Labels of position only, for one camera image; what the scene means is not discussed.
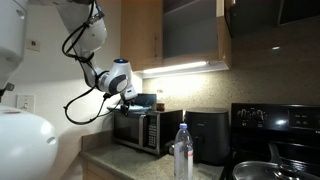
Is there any black air fryer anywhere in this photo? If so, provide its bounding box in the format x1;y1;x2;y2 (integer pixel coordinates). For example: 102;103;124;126
183;107;231;166

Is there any dark blue bowl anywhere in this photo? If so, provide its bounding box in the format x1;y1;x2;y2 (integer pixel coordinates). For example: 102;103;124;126
134;93;158;110

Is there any wooden base cabinet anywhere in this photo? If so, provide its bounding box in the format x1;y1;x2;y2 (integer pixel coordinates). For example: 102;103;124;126
81;157;118;180

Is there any black electric stove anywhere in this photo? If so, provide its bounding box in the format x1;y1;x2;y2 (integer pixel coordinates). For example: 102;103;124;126
219;102;320;180

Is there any under-cabinet light strip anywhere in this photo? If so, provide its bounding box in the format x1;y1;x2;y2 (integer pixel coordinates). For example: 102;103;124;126
141;60;210;75

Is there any wooden wall cabinet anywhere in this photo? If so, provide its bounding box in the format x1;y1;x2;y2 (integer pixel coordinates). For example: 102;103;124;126
120;0;234;72

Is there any white wall outlet plate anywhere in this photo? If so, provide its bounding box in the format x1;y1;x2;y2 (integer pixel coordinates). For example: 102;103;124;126
25;38;42;53

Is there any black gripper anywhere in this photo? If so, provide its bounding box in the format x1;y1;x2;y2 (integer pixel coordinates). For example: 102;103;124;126
119;92;139;117

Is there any white wall light switch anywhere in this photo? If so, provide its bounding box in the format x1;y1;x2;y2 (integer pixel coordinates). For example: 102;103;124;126
16;94;36;116

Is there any clear bottle with brown sauce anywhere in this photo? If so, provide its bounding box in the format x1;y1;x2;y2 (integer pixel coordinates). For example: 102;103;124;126
155;88;167;112

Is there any black and steel microwave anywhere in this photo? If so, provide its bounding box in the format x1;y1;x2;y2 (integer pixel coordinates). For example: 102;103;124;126
111;108;184;156

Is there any frying pan with glass lid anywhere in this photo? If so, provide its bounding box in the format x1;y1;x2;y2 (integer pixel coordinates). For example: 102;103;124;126
231;142;320;180

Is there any clear plastic water bottle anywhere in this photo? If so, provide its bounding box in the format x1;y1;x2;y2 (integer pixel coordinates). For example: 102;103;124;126
173;122;195;180

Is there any small grey round object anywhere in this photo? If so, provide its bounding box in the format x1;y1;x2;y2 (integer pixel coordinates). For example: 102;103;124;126
165;139;176;156

